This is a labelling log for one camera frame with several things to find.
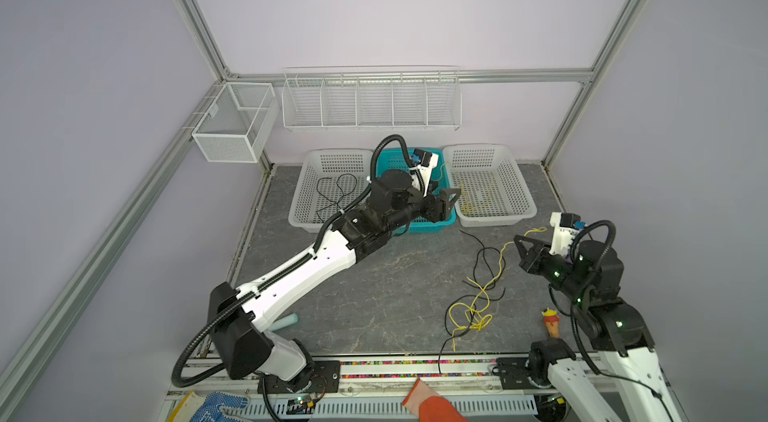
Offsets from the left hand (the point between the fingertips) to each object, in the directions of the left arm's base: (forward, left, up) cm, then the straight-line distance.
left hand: (452, 194), depth 66 cm
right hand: (-8, -15, -9) cm, 19 cm away
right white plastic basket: (+29, -26, -35) cm, 52 cm away
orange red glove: (-37, +7, -34) cm, 51 cm away
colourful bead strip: (-27, +9, -36) cm, 46 cm away
